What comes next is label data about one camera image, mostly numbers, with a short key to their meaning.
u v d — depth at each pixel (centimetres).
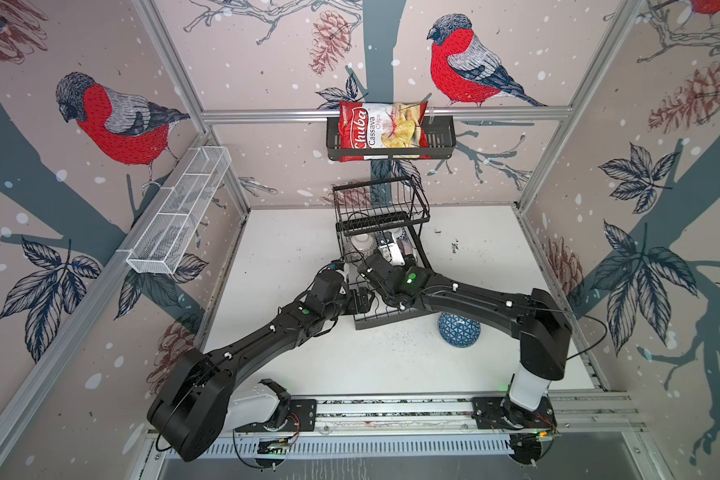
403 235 104
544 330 44
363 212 93
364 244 97
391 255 71
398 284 61
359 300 76
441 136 95
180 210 79
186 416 40
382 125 88
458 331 86
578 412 76
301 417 73
